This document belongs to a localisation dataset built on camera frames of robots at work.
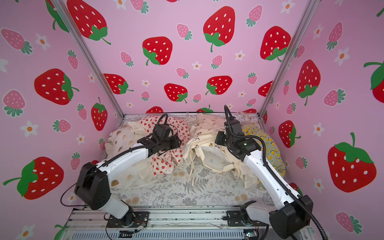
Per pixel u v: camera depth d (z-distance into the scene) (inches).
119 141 37.6
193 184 33.7
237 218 29.1
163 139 26.4
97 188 16.9
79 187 18.0
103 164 18.4
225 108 23.4
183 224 28.8
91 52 33.8
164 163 34.1
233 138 21.9
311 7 27.1
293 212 14.8
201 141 30.7
